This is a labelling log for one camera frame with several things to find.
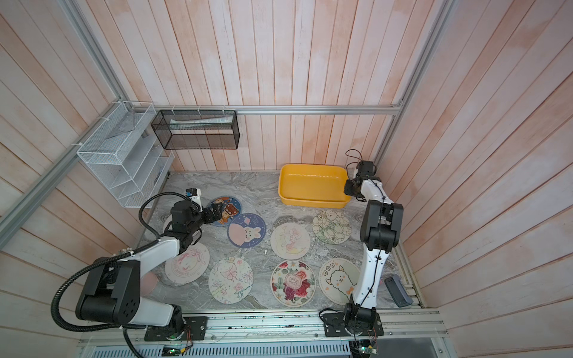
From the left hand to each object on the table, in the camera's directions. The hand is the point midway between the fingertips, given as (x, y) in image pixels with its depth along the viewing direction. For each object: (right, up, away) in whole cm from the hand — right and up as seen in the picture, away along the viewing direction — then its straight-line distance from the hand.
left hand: (214, 207), depth 92 cm
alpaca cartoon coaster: (+50, -28, -8) cm, 58 cm away
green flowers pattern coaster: (+51, -10, +7) cm, 52 cm away
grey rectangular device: (+71, -30, -12) cm, 78 cm away
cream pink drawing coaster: (+32, -15, +3) cm, 36 cm away
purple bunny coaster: (+12, -11, +6) cm, 18 cm away
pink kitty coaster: (-25, -8, +9) cm, 28 cm away
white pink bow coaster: (-9, -23, -4) cm, 25 cm away
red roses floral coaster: (+33, -29, -8) cm, 45 cm away
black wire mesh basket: (-12, +36, +12) cm, 40 cm away
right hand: (+62, +9, +15) cm, 64 cm away
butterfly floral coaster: (+9, -28, -8) cm, 30 cm away
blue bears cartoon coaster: (+4, -1, +14) cm, 14 cm away
